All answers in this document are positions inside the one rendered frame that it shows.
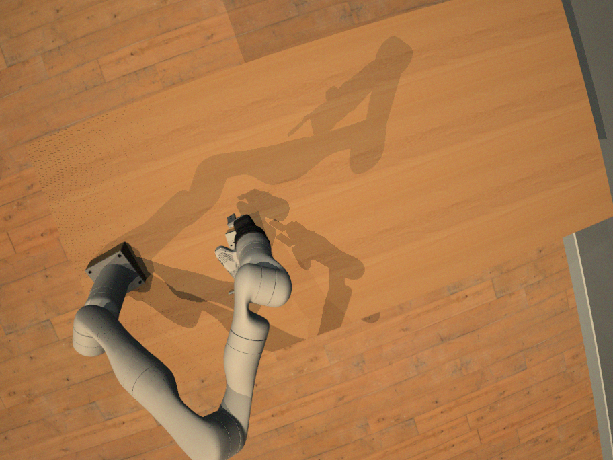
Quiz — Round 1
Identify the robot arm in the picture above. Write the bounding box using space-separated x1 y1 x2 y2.
73 243 292 460

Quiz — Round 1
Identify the beige power strip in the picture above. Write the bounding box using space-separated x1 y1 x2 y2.
225 230 236 295

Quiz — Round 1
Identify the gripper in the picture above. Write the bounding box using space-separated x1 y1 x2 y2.
215 213 272 279

